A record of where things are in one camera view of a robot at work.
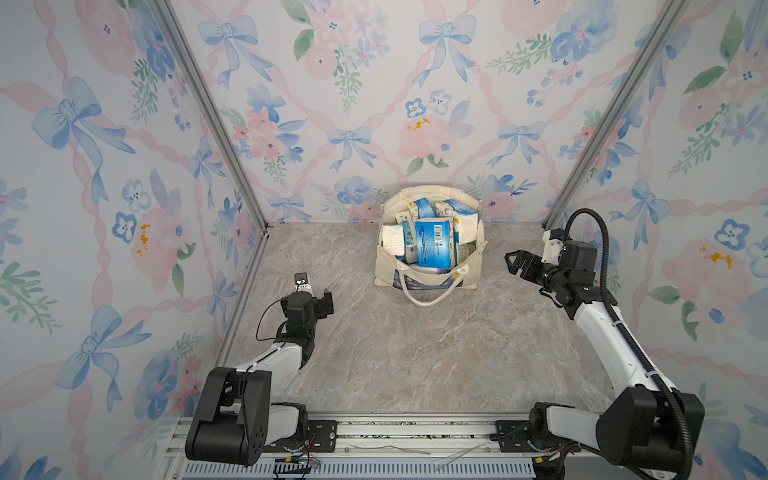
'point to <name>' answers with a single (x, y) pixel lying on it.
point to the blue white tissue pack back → (393, 240)
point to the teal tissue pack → (411, 249)
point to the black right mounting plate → (512, 436)
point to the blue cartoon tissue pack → (465, 220)
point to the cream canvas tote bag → (428, 287)
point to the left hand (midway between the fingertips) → (312, 290)
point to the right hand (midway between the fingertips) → (524, 258)
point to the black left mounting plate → (319, 436)
